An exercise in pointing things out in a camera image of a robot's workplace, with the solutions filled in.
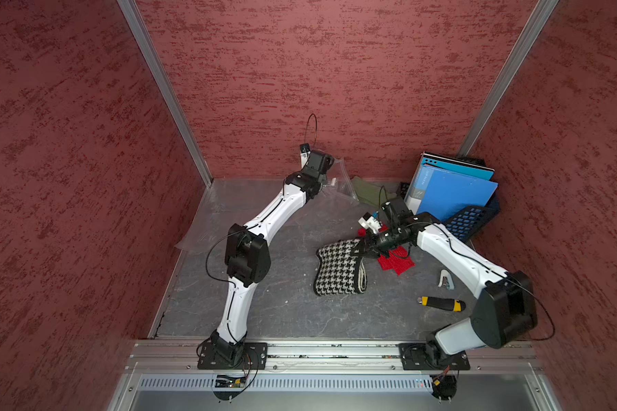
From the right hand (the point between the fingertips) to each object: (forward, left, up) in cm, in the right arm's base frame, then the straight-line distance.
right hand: (353, 258), depth 77 cm
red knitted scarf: (+6, -18, -14) cm, 24 cm away
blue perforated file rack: (+13, -40, -2) cm, 42 cm away
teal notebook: (+28, -38, +12) cm, 49 cm away
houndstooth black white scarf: (-3, +4, -3) cm, 6 cm away
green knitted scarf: (+46, -17, -21) cm, 53 cm away
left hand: (+31, +12, +6) cm, 34 cm away
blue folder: (+23, -32, +4) cm, 40 cm away
